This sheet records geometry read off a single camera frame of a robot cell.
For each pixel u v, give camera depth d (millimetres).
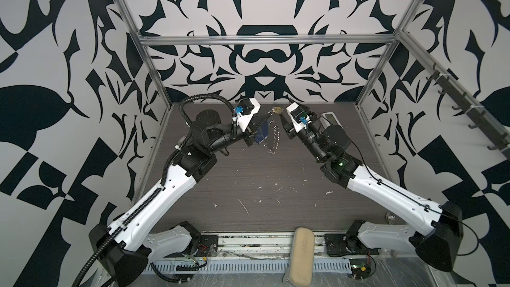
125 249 375
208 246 733
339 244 743
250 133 530
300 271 678
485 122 549
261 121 566
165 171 457
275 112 589
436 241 388
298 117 501
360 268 711
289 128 578
